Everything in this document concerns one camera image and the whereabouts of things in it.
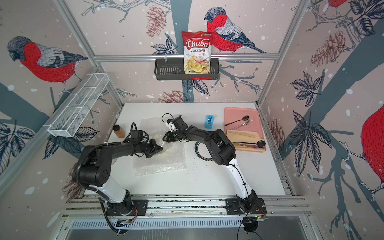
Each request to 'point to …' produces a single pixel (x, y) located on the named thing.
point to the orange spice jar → (118, 131)
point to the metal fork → (246, 123)
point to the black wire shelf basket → (174, 70)
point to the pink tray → (232, 115)
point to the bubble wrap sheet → (172, 157)
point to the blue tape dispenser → (209, 121)
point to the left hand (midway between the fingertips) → (164, 145)
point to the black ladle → (260, 144)
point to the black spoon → (245, 118)
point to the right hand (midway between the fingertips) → (164, 139)
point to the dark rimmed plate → (202, 151)
